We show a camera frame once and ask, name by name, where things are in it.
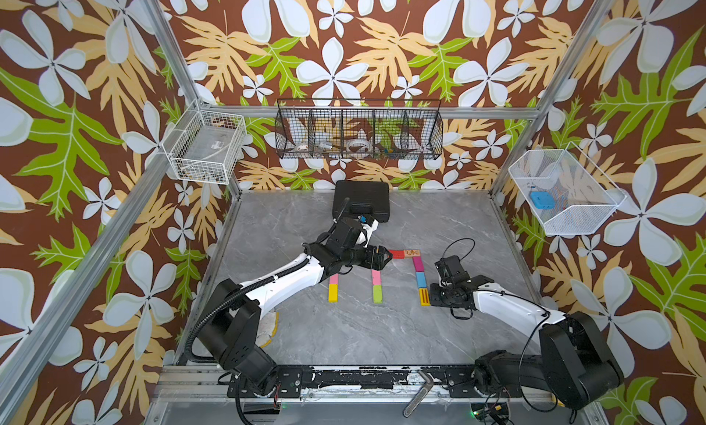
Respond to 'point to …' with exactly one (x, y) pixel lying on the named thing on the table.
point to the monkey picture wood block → (412, 253)
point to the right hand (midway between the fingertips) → (432, 295)
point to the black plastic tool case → (366, 198)
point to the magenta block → (418, 264)
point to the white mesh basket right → (566, 193)
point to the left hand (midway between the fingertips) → (384, 250)
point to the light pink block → (335, 279)
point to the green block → (378, 294)
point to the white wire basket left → (204, 146)
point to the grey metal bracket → (422, 394)
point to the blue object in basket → (543, 200)
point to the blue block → (421, 280)
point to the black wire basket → (358, 129)
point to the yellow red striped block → (425, 299)
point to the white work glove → (267, 327)
